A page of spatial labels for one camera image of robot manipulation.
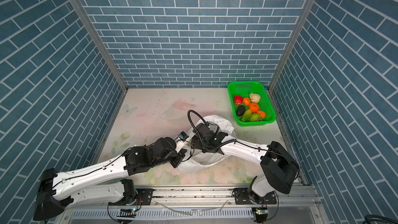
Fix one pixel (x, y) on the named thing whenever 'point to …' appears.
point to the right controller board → (261, 214)
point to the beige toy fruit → (254, 98)
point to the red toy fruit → (238, 99)
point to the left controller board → (124, 212)
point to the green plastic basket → (244, 88)
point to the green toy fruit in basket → (255, 117)
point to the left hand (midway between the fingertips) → (187, 152)
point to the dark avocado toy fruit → (240, 110)
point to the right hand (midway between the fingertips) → (193, 141)
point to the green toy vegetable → (246, 115)
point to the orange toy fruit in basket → (262, 113)
